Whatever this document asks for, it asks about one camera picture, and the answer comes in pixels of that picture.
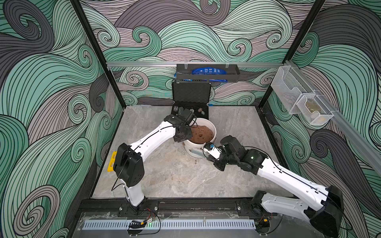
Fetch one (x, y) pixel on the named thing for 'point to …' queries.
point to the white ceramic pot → (188, 145)
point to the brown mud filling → (201, 134)
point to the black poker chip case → (194, 95)
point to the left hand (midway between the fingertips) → (189, 135)
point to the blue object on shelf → (208, 70)
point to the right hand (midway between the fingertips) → (211, 156)
